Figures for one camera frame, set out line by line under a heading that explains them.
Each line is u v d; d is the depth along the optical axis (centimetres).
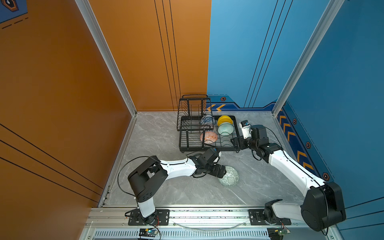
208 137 102
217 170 75
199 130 83
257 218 72
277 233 70
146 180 46
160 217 73
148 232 71
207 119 108
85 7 69
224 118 103
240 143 76
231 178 85
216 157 71
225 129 104
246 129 75
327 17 73
